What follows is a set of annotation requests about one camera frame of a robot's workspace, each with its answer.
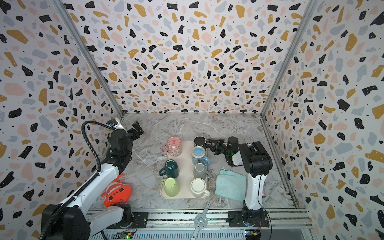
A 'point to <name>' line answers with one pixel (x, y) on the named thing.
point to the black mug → (200, 141)
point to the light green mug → (171, 187)
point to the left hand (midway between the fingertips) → (129, 123)
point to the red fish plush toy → (117, 192)
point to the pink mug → (173, 146)
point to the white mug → (198, 186)
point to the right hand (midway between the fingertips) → (205, 137)
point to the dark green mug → (171, 170)
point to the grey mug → (200, 171)
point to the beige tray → (186, 176)
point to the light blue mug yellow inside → (198, 156)
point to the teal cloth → (230, 184)
